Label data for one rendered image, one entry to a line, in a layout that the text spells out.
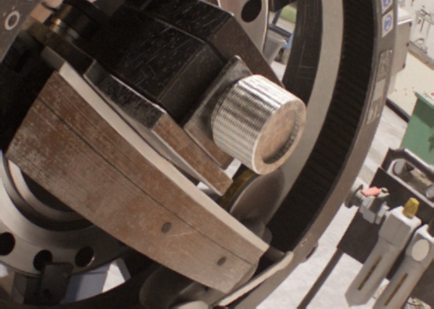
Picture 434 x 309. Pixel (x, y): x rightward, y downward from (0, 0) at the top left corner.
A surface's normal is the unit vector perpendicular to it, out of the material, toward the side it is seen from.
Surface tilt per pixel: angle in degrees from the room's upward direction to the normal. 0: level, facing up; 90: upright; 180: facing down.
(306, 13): 120
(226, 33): 90
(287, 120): 90
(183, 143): 90
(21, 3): 90
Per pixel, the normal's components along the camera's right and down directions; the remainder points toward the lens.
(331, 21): -0.09, 0.69
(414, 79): -0.75, -0.12
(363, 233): -0.56, -0.01
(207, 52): 0.72, 0.48
